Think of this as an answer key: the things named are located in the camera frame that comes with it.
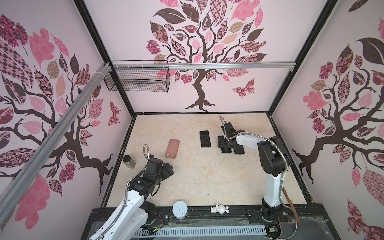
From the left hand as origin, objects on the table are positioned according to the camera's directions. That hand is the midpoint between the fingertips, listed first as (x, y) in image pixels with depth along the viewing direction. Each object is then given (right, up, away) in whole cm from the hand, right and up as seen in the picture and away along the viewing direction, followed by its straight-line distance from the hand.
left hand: (167, 172), depth 82 cm
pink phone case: (0, +10, +19) cm, 22 cm away
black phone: (+45, +10, +15) cm, 49 cm away
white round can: (+8, -15, -11) cm, 20 cm away
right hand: (+36, +15, +20) cm, 44 cm away
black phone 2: (+23, +15, +22) cm, 35 cm away
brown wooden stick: (+67, -17, -6) cm, 69 cm away
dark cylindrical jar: (-23, +5, +3) cm, 24 cm away
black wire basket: (-32, +65, +40) cm, 82 cm away
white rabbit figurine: (+29, -16, -9) cm, 34 cm away
